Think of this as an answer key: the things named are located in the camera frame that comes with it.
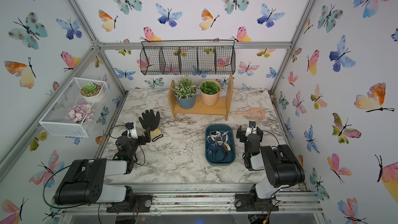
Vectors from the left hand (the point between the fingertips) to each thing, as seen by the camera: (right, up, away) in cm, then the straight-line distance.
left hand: (143, 126), depth 90 cm
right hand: (+63, 0, +1) cm, 63 cm away
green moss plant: (+39, +22, +6) cm, 45 cm away
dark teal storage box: (+44, -11, +1) cm, 46 cm away
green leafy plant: (+24, +22, +1) cm, 33 cm away
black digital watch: (+44, -16, -1) cm, 47 cm away
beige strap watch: (+48, -12, 0) cm, 50 cm away
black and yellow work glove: (0, +2, +15) cm, 15 cm away
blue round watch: (+40, -12, +1) cm, 42 cm away
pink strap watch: (+48, -6, +4) cm, 49 cm away
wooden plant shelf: (+35, +12, +12) cm, 39 cm away
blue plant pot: (+24, +13, +6) cm, 28 cm away
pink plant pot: (+38, +14, +9) cm, 41 cm away
